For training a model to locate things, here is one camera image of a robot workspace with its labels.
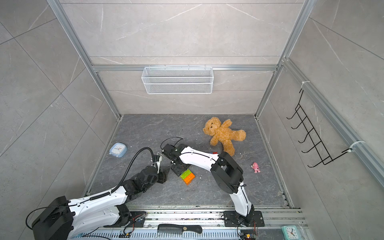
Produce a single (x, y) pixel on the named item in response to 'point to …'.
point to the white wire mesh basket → (177, 80)
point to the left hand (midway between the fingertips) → (167, 166)
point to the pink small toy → (255, 167)
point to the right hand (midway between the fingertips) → (183, 168)
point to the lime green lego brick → (185, 174)
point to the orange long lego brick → (189, 179)
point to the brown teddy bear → (213, 127)
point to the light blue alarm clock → (118, 150)
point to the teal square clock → (290, 232)
